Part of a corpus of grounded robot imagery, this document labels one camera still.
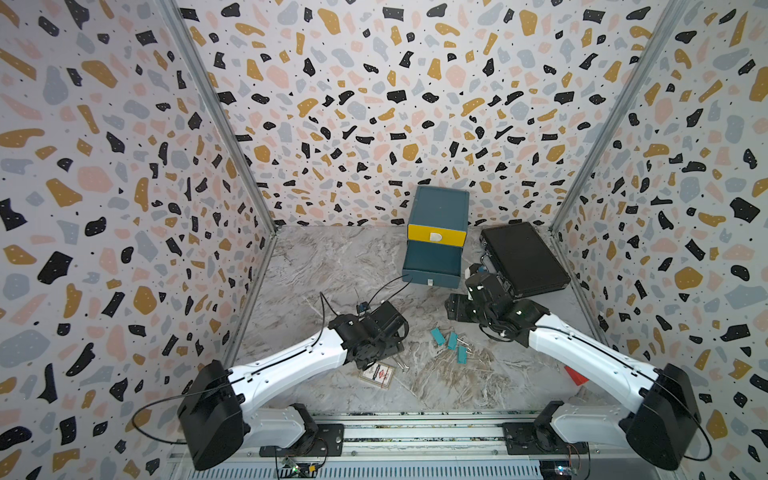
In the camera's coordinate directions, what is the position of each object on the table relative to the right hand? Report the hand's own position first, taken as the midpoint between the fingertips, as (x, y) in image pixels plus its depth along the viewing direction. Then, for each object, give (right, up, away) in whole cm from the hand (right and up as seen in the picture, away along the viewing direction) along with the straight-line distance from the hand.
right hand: (453, 303), depth 82 cm
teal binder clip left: (-3, -12, +11) cm, 16 cm away
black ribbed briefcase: (+29, +13, +25) cm, 40 cm away
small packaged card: (-20, -20, +2) cm, 29 cm away
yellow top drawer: (-3, +19, +12) cm, 23 cm away
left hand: (-16, -11, -3) cm, 20 cm away
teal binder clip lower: (+4, -17, +6) cm, 18 cm away
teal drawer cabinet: (-2, +29, +17) cm, 34 cm away
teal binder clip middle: (+1, -13, +9) cm, 16 cm away
